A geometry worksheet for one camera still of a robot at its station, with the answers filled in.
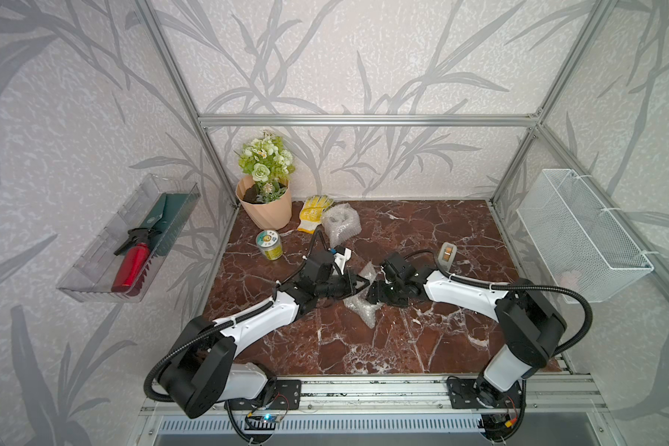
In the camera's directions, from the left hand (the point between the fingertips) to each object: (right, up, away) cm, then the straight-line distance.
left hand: (371, 285), depth 78 cm
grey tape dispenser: (+28, +7, +20) cm, 35 cm away
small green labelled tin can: (-34, +10, +18) cm, 40 cm away
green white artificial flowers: (-34, +38, +17) cm, 54 cm away
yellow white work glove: (-23, +22, +37) cm, 48 cm away
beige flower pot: (-36, +20, +21) cm, 46 cm away
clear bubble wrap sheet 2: (-10, +18, +23) cm, 31 cm away
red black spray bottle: (-54, +11, -17) cm, 58 cm away
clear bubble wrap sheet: (-3, -7, +4) cm, 8 cm away
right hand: (+1, -6, +10) cm, 12 cm away
